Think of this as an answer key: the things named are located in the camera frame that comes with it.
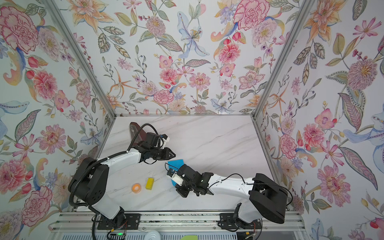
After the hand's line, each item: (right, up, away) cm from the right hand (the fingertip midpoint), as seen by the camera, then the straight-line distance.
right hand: (175, 185), depth 81 cm
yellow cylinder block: (-15, -1, +5) cm, 16 cm away
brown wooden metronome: (-26, +31, +10) cm, 42 cm away
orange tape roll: (-24, -2, +5) cm, 24 cm away
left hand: (0, +14, +7) cm, 16 cm away
